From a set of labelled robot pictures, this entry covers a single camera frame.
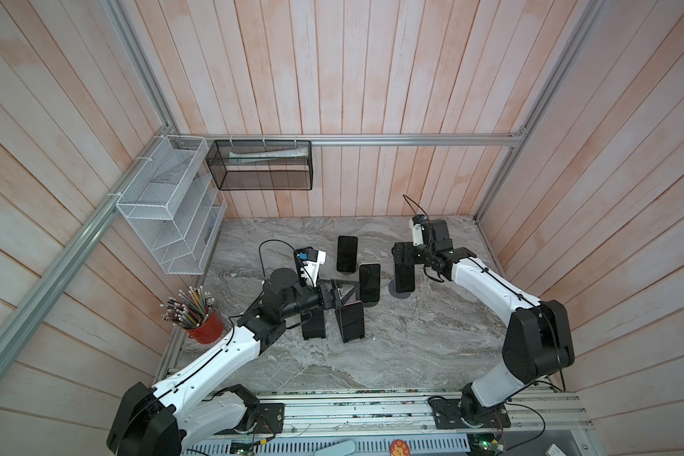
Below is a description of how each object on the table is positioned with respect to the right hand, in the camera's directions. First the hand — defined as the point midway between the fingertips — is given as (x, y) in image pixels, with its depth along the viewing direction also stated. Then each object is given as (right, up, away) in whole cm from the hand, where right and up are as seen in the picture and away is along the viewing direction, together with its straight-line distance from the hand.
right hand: (404, 247), depth 91 cm
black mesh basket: (-51, +31, +13) cm, 61 cm away
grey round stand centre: (-11, -19, +2) cm, 22 cm away
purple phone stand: (-1, -17, +5) cm, 18 cm away
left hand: (-19, -11, -21) cm, 30 cm away
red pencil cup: (-59, -24, -13) cm, 65 cm away
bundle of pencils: (-66, -18, -10) cm, 69 cm away
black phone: (-30, -26, 0) cm, 40 cm away
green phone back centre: (-19, -1, +4) cm, 19 cm away
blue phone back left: (-29, -1, -25) cm, 39 cm away
